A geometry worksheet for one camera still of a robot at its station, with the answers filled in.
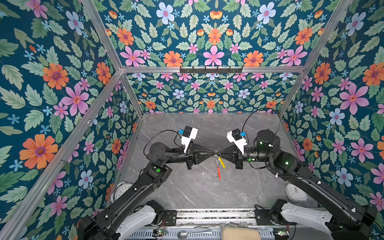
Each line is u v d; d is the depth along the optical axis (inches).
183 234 26.4
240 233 26.1
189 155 19.4
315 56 33.7
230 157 22.3
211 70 36.6
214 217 29.5
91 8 26.9
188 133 19.2
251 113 47.9
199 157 21.1
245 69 75.4
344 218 15.2
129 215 21.3
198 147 20.9
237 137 19.7
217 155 21.2
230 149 22.2
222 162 21.5
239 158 20.2
